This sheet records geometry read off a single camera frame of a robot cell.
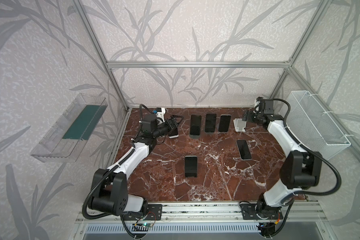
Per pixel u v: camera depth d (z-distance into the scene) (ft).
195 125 3.22
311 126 2.11
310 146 1.60
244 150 3.65
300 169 1.50
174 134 3.33
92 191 1.27
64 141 2.08
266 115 2.21
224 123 3.25
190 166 2.64
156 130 2.24
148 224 2.31
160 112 2.52
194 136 3.47
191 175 2.78
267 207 2.07
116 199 1.38
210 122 3.27
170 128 2.36
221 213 2.47
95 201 1.39
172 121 2.37
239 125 3.38
